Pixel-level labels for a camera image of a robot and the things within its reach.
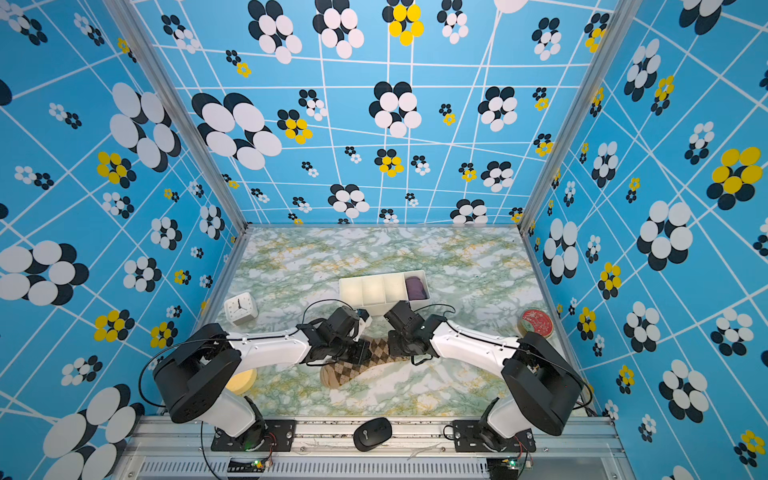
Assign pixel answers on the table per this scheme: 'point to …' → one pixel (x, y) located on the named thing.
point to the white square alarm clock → (241, 308)
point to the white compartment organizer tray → (377, 293)
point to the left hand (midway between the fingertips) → (375, 355)
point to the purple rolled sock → (415, 288)
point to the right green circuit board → (510, 462)
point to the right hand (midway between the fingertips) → (395, 346)
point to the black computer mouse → (372, 434)
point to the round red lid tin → (537, 320)
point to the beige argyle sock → (336, 374)
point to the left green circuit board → (247, 466)
